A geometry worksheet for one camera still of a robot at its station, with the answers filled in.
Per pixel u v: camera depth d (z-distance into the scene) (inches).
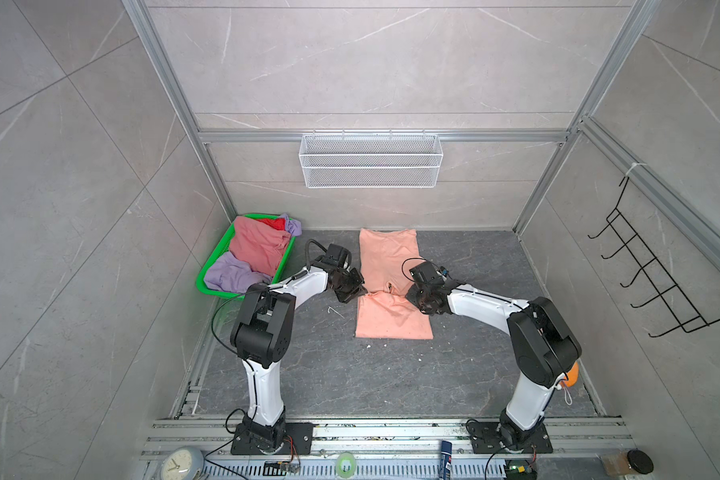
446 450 28.0
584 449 29.1
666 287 24.8
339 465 27.6
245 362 21.2
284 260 38.7
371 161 39.7
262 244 40.9
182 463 26.4
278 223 41.9
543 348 19.0
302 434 28.9
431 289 28.8
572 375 30.4
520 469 27.6
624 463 25.5
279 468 28.0
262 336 20.3
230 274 38.7
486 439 28.7
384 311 36.4
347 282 33.5
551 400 21.9
